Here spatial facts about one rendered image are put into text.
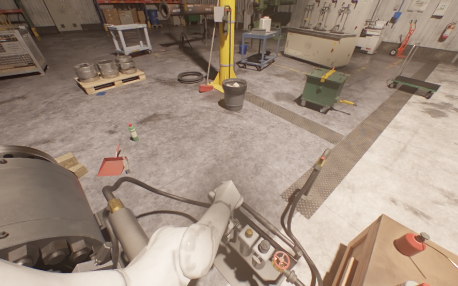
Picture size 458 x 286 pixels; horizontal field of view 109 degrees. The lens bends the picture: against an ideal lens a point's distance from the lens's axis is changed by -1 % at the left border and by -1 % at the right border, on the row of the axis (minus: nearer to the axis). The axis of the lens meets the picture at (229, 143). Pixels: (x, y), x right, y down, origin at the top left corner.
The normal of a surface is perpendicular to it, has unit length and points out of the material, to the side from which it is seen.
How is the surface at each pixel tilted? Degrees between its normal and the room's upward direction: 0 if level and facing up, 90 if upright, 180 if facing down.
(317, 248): 0
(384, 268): 0
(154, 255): 37
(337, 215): 0
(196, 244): 51
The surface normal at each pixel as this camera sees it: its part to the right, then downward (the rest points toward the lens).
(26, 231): 0.43, -0.89
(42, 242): 0.72, 0.45
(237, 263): 0.01, -0.77
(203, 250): 0.89, -0.25
